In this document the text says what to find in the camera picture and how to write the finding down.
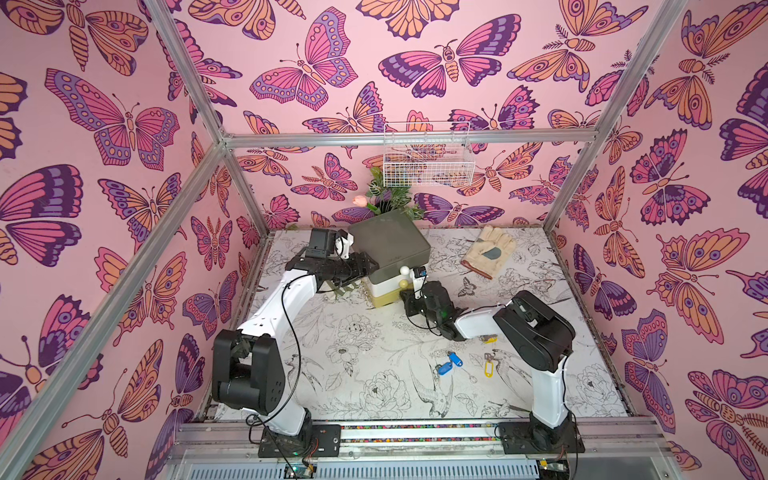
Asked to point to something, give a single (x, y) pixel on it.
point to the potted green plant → (382, 199)
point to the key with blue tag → (442, 370)
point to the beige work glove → (487, 251)
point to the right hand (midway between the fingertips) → (396, 296)
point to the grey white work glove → (341, 290)
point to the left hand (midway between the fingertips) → (374, 268)
